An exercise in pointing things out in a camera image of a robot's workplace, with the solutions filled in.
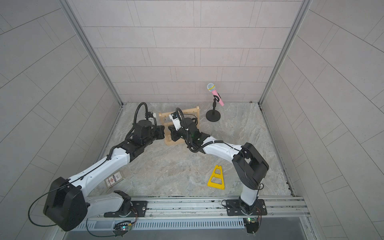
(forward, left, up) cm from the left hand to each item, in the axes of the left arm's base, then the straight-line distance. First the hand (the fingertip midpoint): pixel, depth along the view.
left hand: (168, 125), depth 82 cm
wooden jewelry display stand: (0, +1, +7) cm, 7 cm away
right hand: (-1, -1, 0) cm, 2 cm away
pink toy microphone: (+23, -24, +9) cm, 34 cm away
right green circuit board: (-43, -42, -18) cm, 63 cm away
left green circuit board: (-45, +17, -16) cm, 50 cm away
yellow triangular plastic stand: (-21, -26, -16) cm, 37 cm away
